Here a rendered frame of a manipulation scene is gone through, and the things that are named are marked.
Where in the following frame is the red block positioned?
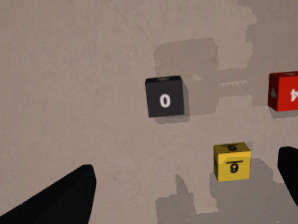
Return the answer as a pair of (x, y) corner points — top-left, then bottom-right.
(267, 71), (298, 111)

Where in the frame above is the black block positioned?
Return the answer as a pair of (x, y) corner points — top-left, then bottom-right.
(144, 76), (184, 117)

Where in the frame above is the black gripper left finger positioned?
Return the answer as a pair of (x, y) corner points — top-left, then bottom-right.
(0, 164), (96, 224)

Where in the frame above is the yellow digit block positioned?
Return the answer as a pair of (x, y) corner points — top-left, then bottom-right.
(213, 143), (251, 183)

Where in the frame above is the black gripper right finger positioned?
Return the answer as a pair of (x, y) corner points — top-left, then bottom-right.
(278, 145), (298, 205)

